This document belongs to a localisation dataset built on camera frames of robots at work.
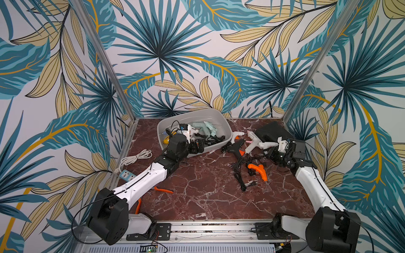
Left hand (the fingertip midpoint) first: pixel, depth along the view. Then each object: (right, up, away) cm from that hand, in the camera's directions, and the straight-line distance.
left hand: (197, 140), depth 81 cm
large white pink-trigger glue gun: (+36, -2, +22) cm, 43 cm away
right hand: (+35, -6, +3) cm, 36 cm away
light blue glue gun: (+9, +7, +26) cm, 29 cm away
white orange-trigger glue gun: (+37, -3, +7) cm, 37 cm away
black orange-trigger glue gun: (+24, -5, +22) cm, 33 cm away
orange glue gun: (+36, -17, +11) cm, 42 cm away
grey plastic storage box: (-6, +8, -11) cm, 15 cm away
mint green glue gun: (+1, +10, +30) cm, 32 cm away
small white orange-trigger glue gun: (+25, +2, +28) cm, 38 cm away
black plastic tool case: (+51, +6, +30) cm, 59 cm away
